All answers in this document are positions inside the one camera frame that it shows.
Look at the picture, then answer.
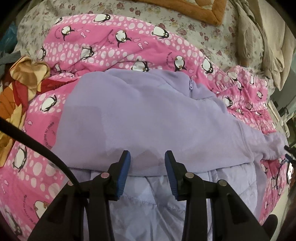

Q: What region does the lavender zip jacket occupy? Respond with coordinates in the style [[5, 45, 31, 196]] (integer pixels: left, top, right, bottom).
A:
[[52, 69, 287, 240]]

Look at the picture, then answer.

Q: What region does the pink penguin quilt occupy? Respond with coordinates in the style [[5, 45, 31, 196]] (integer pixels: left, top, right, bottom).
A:
[[1, 14, 287, 240]]

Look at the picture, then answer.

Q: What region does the grey striped cloth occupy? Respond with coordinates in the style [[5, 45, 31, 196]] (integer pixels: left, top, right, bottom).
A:
[[0, 51, 21, 65]]

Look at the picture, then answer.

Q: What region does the black cable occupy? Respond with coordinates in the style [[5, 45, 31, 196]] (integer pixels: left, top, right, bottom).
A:
[[0, 116, 90, 241]]

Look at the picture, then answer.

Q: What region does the blue plastic bag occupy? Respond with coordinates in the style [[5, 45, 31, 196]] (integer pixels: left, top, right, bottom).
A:
[[0, 22, 18, 57]]

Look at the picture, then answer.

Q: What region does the beige garment pile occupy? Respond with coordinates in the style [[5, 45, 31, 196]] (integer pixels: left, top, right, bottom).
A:
[[231, 1, 295, 91]]

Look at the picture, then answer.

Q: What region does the floral bed sheet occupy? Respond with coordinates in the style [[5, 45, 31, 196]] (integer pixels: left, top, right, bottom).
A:
[[17, 0, 276, 79]]

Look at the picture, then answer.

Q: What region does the orange yellow patterned cloth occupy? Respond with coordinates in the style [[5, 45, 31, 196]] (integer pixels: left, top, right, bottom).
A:
[[0, 55, 52, 167]]

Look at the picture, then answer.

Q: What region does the orange patchwork cushion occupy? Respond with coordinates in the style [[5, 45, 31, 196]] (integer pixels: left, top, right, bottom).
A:
[[140, 0, 227, 26]]

